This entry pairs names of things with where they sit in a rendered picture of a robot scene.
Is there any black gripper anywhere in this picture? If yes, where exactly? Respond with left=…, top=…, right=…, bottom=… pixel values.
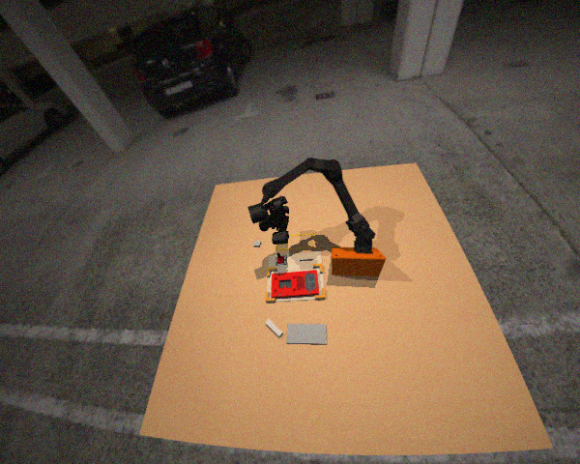
left=271, top=206, right=289, bottom=245

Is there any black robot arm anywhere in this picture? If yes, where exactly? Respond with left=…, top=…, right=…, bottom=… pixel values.
left=247, top=158, right=376, bottom=254

